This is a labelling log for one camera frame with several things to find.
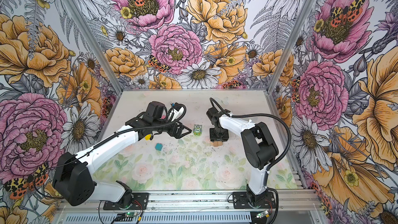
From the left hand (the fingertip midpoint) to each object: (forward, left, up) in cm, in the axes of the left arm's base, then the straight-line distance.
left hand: (184, 131), depth 79 cm
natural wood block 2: (+1, -15, -16) cm, 22 cm away
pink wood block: (-1, +8, +14) cm, 16 cm away
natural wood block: (+1, -18, -16) cm, 23 cm away
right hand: (0, -18, -14) cm, 23 cm away
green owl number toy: (+11, -6, -16) cm, 21 cm away
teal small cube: (0, +16, -17) cm, 23 cm away
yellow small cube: (-10, +12, +13) cm, 21 cm away
